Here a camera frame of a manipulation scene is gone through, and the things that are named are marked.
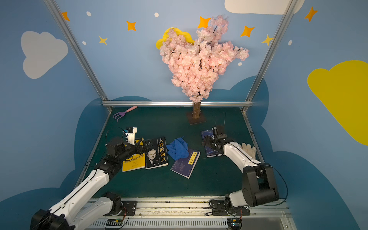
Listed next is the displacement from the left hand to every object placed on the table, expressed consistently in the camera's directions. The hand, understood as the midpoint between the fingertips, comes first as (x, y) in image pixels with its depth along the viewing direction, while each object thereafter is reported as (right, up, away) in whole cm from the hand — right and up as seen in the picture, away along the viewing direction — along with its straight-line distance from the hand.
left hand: (147, 137), depth 80 cm
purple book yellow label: (+21, -19, +9) cm, 30 cm away
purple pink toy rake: (-31, +15, +35) cm, 49 cm away
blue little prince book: (+38, -12, +16) cm, 43 cm away
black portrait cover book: (+2, -13, +14) cm, 19 cm away
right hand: (+38, -4, +12) cm, 40 cm away
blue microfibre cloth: (+16, -9, +14) cm, 23 cm away
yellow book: (-9, -16, +9) cm, 21 cm away
